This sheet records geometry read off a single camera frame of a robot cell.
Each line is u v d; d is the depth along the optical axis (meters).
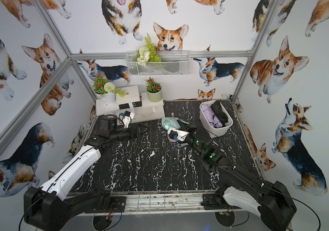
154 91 0.90
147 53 0.78
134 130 0.67
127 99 0.95
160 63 0.84
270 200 0.40
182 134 0.64
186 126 0.66
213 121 0.95
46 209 0.38
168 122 0.65
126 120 0.72
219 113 0.98
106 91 0.88
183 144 0.82
